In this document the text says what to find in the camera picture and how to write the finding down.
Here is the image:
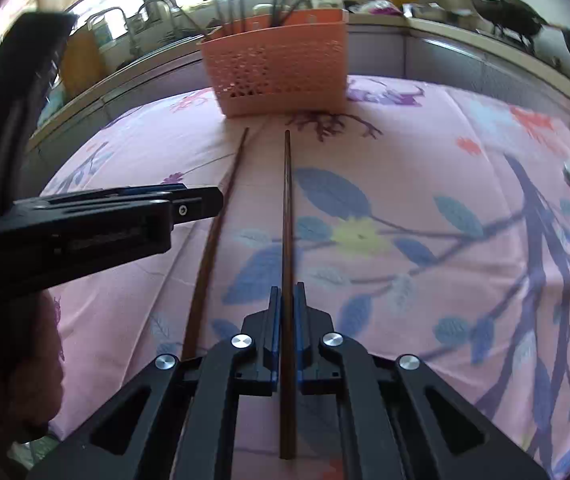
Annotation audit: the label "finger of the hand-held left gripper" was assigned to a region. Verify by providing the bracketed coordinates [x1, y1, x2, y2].
[169, 186, 224, 222]
[40, 183, 189, 207]

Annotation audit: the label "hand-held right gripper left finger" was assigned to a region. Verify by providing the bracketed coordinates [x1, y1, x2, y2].
[27, 285, 283, 480]

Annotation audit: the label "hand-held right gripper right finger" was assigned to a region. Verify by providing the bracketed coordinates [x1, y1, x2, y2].
[292, 282, 550, 480]

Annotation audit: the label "single dark wood chopstick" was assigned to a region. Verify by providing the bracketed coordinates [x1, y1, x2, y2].
[279, 130, 296, 461]
[181, 127, 250, 362]

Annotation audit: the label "orange plastic basket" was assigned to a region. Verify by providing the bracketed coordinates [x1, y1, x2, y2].
[196, 8, 350, 120]

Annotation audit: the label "bundle of wooden chopsticks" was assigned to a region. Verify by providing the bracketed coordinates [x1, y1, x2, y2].
[212, 0, 326, 38]

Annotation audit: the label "person's left hand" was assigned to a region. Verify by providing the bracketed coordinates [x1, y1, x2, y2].
[0, 291, 66, 443]

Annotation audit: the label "wooden cutting board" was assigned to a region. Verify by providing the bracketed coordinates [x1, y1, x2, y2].
[61, 30, 109, 95]

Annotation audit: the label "metal faucet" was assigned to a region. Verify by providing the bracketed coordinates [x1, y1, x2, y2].
[85, 6, 132, 61]
[135, 0, 173, 27]

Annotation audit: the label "purple plastic bag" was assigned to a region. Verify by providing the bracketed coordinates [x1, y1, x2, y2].
[357, 0, 403, 16]

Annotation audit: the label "grey kitchen cabinets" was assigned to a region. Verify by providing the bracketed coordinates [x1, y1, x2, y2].
[25, 15, 570, 161]

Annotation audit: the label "black wok with wooden handle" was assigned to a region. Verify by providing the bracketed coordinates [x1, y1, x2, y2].
[470, 0, 552, 47]

